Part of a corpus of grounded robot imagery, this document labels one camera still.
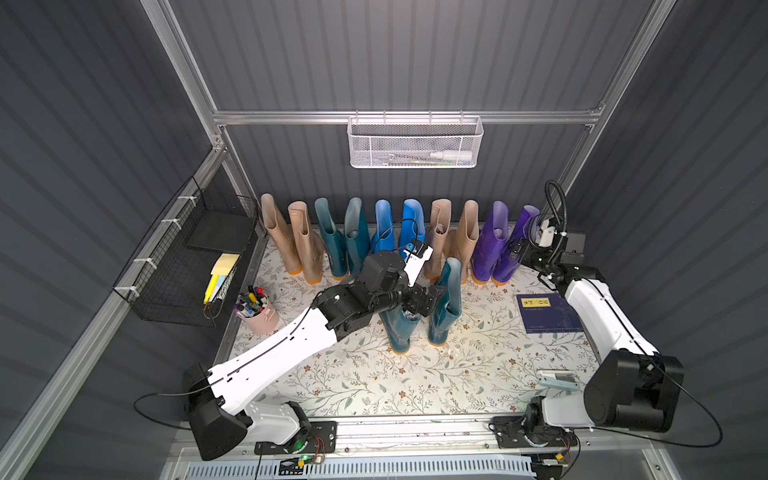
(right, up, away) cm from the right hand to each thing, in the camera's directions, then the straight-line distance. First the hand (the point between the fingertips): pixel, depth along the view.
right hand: (530, 248), depth 85 cm
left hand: (-30, -9, -19) cm, 37 cm away
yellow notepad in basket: (-82, -7, -12) cm, 83 cm away
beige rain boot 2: (-64, -2, +4) cm, 65 cm away
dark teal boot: (-56, +1, +2) cm, 56 cm away
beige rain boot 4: (-19, +3, -1) cm, 20 cm away
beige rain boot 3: (-25, +10, +4) cm, 27 cm away
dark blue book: (+11, -21, +11) cm, 26 cm away
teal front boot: (-25, -8, -12) cm, 29 cm away
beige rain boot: (-73, +6, 0) cm, 73 cm away
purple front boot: (-10, +1, +5) cm, 11 cm away
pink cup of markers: (-79, -18, 0) cm, 81 cm away
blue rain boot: (-42, +3, -2) cm, 42 cm away
